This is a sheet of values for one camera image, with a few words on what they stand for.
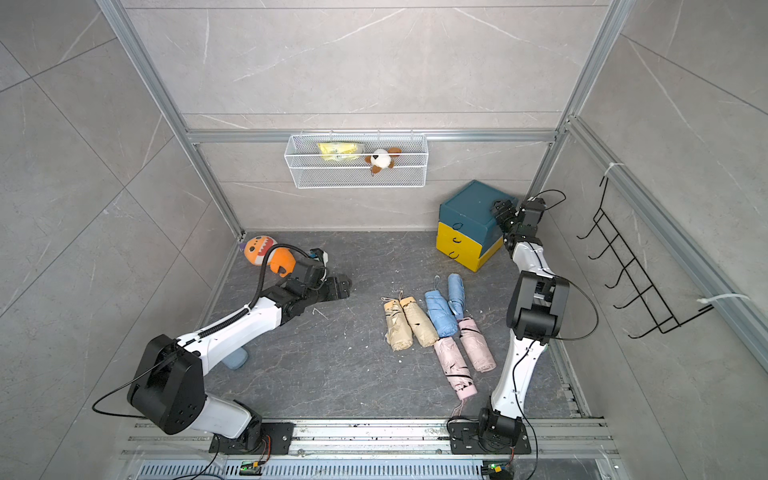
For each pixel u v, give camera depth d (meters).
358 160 0.88
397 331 0.88
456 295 0.96
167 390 0.42
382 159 0.85
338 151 0.84
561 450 0.75
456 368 0.82
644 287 0.64
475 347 0.86
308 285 0.67
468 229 0.93
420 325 0.90
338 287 0.78
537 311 0.58
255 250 1.04
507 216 0.90
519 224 0.80
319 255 0.77
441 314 0.93
